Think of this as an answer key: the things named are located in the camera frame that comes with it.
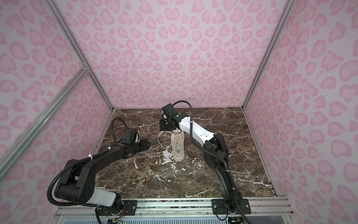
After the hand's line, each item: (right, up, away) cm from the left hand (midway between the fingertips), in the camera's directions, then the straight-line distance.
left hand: (147, 143), depth 92 cm
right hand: (+10, +12, -3) cm, 16 cm away
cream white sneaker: (+21, -1, -2) cm, 21 cm away
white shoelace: (+10, +2, +9) cm, 14 cm away
